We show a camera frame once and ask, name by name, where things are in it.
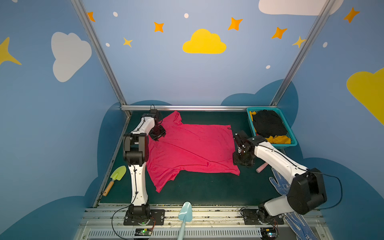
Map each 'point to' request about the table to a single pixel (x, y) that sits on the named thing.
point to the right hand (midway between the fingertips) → (240, 161)
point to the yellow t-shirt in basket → (279, 139)
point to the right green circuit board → (268, 232)
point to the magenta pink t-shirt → (204, 147)
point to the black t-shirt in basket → (268, 123)
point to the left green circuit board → (143, 232)
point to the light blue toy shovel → (185, 214)
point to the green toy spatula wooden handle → (117, 175)
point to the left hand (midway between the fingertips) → (163, 135)
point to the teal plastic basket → (293, 141)
